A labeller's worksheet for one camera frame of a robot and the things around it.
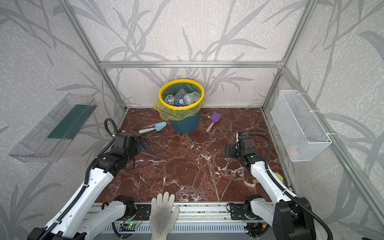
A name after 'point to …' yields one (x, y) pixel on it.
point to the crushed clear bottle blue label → (180, 102)
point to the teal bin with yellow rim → (182, 94)
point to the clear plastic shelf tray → (51, 139)
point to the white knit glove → (162, 216)
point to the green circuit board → (132, 225)
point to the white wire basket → (302, 134)
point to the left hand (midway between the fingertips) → (142, 139)
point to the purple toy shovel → (215, 117)
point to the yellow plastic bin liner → (167, 112)
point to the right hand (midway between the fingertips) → (233, 144)
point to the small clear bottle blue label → (169, 99)
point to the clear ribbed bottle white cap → (191, 98)
